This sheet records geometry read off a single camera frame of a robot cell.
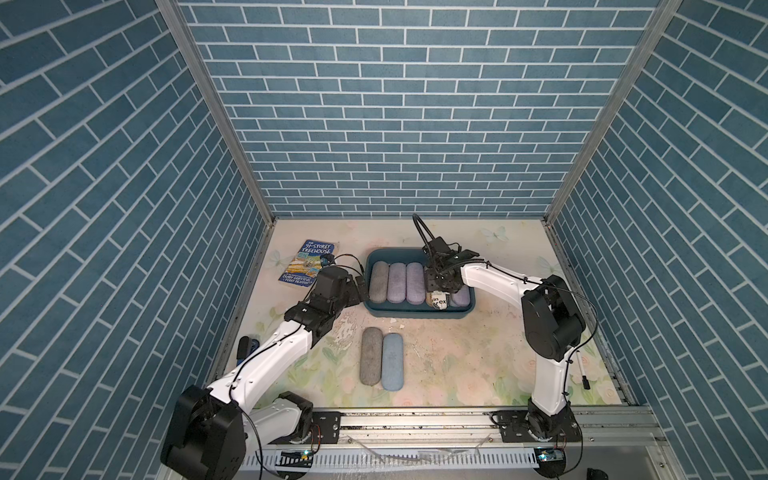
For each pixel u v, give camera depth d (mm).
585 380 823
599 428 758
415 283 968
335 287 632
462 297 911
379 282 985
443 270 692
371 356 824
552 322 512
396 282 985
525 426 736
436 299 911
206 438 389
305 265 1037
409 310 961
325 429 738
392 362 819
